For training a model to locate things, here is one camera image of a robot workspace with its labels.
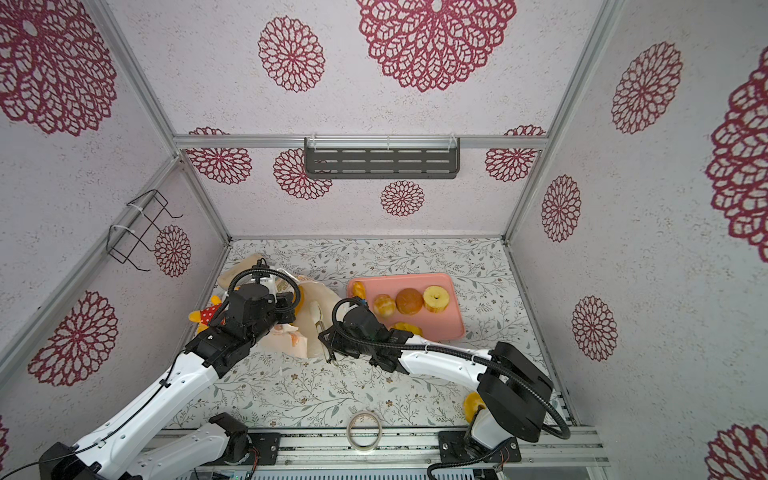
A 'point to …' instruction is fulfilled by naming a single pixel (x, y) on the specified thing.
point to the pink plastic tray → (444, 325)
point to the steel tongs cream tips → (318, 317)
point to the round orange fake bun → (409, 301)
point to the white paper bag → (300, 339)
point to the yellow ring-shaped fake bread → (436, 298)
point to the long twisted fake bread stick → (359, 289)
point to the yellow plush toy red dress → (207, 314)
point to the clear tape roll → (350, 438)
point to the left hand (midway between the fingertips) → (293, 300)
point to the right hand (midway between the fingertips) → (316, 333)
